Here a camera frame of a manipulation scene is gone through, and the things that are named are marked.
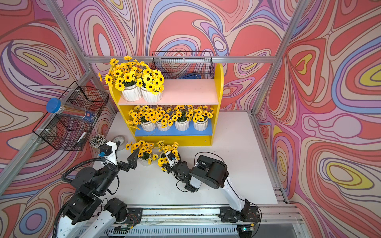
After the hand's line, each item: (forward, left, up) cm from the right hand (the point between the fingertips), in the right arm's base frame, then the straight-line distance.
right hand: (165, 158), depth 89 cm
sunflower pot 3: (+11, -1, +21) cm, 23 cm away
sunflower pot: (-7, -1, +9) cm, 11 cm away
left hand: (-8, +10, +28) cm, 31 cm away
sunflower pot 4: (+13, -12, +22) cm, 28 cm away
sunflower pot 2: (+14, +10, +23) cm, 29 cm away
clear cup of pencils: (+4, +36, +15) cm, 39 cm away
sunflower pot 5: (+12, -22, +21) cm, 32 cm away
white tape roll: (+16, +31, -2) cm, 35 cm away
